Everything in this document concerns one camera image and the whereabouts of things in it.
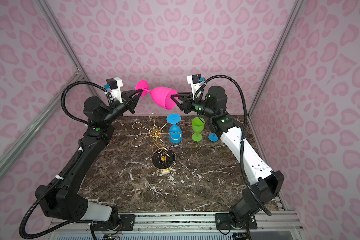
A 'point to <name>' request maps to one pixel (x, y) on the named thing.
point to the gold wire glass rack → (161, 157)
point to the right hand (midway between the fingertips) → (174, 95)
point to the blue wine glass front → (213, 137)
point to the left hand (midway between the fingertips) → (141, 87)
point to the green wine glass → (197, 126)
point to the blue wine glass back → (175, 132)
